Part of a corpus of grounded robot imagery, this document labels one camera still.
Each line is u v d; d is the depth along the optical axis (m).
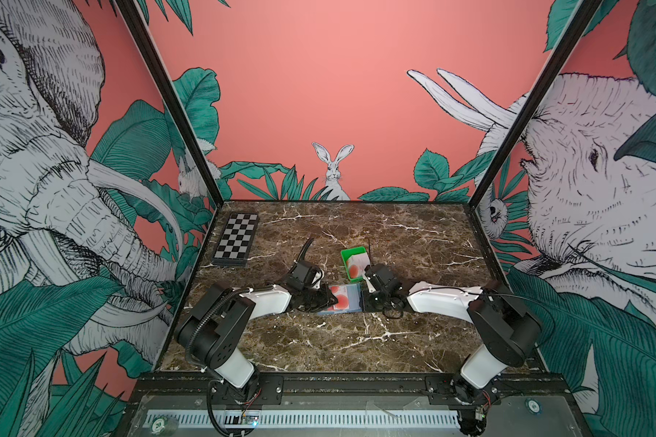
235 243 1.02
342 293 0.92
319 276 0.98
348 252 1.01
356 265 0.96
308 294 0.77
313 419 0.70
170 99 0.86
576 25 0.71
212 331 0.45
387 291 0.71
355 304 0.88
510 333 0.45
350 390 0.75
